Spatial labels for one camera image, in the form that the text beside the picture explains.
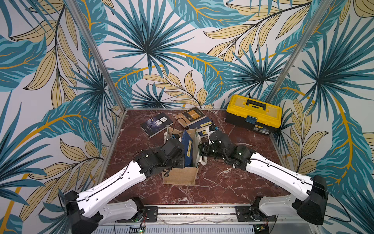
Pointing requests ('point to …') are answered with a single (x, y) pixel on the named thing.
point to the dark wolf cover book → (154, 125)
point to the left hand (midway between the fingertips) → (183, 162)
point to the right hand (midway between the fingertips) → (197, 146)
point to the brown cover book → (190, 117)
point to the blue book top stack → (204, 123)
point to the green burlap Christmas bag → (185, 176)
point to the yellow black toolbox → (257, 116)
